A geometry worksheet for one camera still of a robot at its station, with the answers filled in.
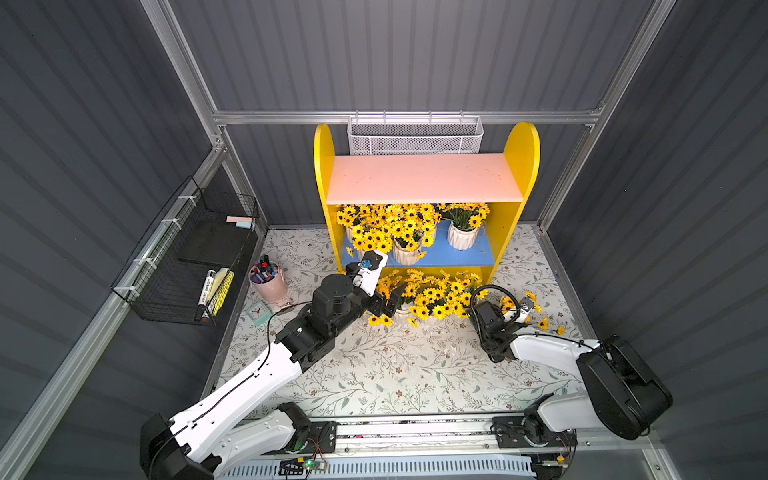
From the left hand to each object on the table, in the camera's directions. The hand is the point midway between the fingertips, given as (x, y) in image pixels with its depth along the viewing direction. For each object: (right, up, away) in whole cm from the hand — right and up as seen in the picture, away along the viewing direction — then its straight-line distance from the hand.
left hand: (388, 274), depth 68 cm
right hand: (+37, -15, +22) cm, 46 cm away
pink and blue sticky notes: (-42, +14, +16) cm, 47 cm away
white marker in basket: (-43, -4, +1) cm, 43 cm away
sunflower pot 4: (-6, +12, +17) cm, 22 cm away
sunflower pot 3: (-2, -14, +14) cm, 20 cm away
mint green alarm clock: (-41, -14, +26) cm, 51 cm away
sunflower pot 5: (+5, +11, +13) cm, 18 cm away
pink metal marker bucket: (-37, -4, +24) cm, 44 cm away
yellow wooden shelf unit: (+16, +18, +22) cm, 32 cm away
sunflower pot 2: (+10, -8, +15) cm, 20 cm away
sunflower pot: (+19, -7, +17) cm, 26 cm away
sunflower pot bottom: (+34, -10, +9) cm, 37 cm away
